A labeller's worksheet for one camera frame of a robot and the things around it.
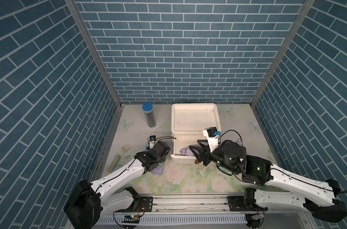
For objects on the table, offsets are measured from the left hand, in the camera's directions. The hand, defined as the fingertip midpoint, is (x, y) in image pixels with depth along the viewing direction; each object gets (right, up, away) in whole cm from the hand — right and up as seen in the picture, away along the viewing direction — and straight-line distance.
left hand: (162, 154), depth 84 cm
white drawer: (+12, +9, -4) cm, 15 cm away
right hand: (+17, +10, -23) cm, 30 cm away
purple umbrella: (-2, -9, -1) cm, 9 cm away
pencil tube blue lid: (-11, +28, +8) cm, 31 cm away
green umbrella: (-30, -6, +2) cm, 30 cm away
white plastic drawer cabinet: (+15, +20, -3) cm, 26 cm away
